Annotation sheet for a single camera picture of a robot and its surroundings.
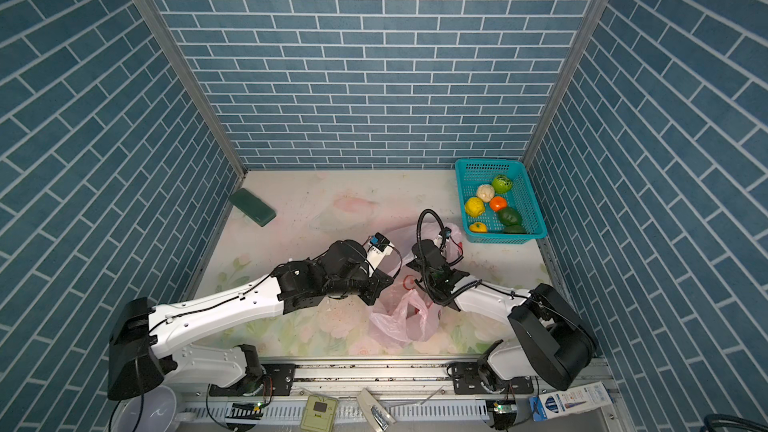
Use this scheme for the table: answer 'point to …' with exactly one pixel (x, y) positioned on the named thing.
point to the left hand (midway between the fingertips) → (394, 284)
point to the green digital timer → (319, 414)
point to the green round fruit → (501, 184)
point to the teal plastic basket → (473, 173)
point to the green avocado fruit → (514, 229)
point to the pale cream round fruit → (485, 192)
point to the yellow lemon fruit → (475, 206)
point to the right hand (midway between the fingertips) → (410, 245)
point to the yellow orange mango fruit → (478, 227)
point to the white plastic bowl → (157, 413)
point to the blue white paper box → (553, 404)
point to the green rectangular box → (252, 206)
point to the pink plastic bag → (413, 316)
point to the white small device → (377, 416)
